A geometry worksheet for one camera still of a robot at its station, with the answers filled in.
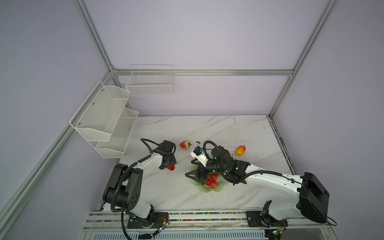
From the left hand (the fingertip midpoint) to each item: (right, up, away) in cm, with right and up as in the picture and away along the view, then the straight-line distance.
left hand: (169, 162), depth 92 cm
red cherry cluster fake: (+26, -8, -8) cm, 28 cm away
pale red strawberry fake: (+10, +11, +6) cm, 16 cm away
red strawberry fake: (+2, -2, -5) cm, 6 cm away
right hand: (+13, +2, -21) cm, 25 cm away
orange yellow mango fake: (+46, +7, +5) cm, 47 cm away
